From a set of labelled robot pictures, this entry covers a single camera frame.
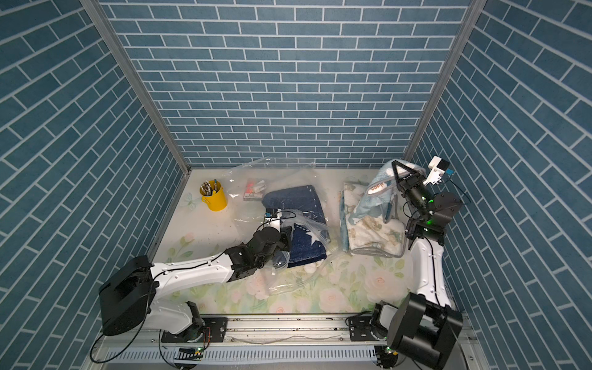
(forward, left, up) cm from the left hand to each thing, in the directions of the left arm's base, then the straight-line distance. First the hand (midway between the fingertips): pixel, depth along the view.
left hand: (299, 231), depth 81 cm
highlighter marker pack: (+29, +22, -12) cm, 38 cm away
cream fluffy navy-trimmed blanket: (+3, -25, -4) cm, 25 cm away
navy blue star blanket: (+17, -1, -10) cm, 20 cm away
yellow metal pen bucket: (+19, +36, -4) cm, 41 cm away
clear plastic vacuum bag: (+28, +17, -12) cm, 35 cm away
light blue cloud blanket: (+2, -23, +14) cm, 27 cm away
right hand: (+7, -27, +26) cm, 38 cm away
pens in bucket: (+19, +38, +1) cm, 42 cm away
